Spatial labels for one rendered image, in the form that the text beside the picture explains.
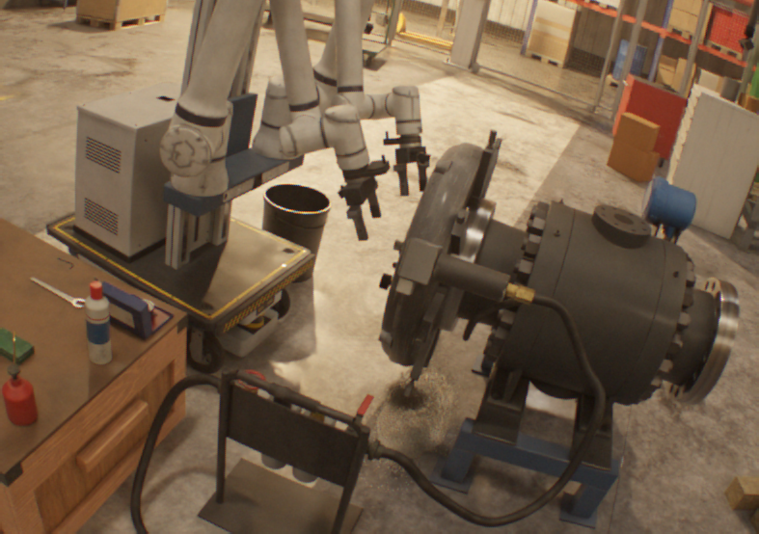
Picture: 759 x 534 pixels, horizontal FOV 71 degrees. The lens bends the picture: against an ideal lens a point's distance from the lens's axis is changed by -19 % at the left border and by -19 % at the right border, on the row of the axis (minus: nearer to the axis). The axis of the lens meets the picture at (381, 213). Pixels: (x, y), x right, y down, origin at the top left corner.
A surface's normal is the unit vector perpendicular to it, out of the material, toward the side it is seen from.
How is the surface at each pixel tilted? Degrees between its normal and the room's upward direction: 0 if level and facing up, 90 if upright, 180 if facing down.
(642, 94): 90
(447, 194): 37
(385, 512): 0
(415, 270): 68
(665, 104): 90
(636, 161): 90
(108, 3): 90
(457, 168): 21
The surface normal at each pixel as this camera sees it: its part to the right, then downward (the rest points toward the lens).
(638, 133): -0.63, 0.19
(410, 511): 0.21, -0.89
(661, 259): 0.10, -0.73
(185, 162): 0.02, 0.61
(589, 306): -0.18, -0.08
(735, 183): -0.40, 0.29
